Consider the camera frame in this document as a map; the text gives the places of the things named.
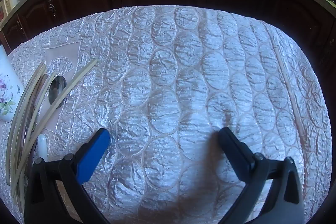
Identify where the wooden chopstick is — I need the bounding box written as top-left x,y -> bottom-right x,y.
6,61 -> 46,186
274,46 -> 304,139
11,59 -> 97,197
18,72 -> 56,213
11,70 -> 46,168

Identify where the floral ceramic utensil cup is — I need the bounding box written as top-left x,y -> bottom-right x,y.
0,45 -> 24,122

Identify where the metal spoon wooden handle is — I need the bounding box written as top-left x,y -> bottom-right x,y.
25,75 -> 67,177

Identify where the pink quilted table cloth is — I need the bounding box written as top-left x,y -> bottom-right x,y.
7,5 -> 333,223

